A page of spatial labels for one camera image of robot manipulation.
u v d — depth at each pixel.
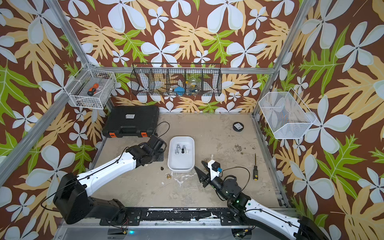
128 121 1.08
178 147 0.99
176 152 0.96
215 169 0.61
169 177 0.86
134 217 0.74
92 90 0.80
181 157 0.96
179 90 0.94
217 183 0.65
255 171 0.88
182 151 0.98
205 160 0.91
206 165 0.74
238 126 1.11
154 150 0.64
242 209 0.58
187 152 0.96
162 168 0.90
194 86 0.98
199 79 0.96
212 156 0.94
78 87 0.80
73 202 0.40
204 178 0.65
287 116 0.82
